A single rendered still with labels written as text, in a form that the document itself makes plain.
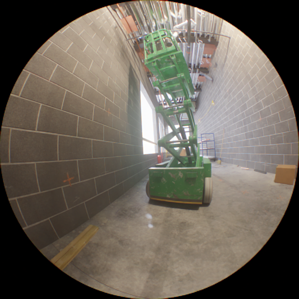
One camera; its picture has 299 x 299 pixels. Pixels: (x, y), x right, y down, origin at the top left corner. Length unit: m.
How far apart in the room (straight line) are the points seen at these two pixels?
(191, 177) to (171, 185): 0.22
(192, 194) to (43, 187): 1.25
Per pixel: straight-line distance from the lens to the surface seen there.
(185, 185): 1.04
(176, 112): 1.40
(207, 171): 1.39
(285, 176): 2.12
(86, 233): 0.94
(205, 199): 1.16
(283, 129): 2.56
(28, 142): 0.81
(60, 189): 0.90
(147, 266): 0.71
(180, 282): 0.67
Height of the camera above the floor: 0.63
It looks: 2 degrees up
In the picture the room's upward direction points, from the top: 4 degrees counter-clockwise
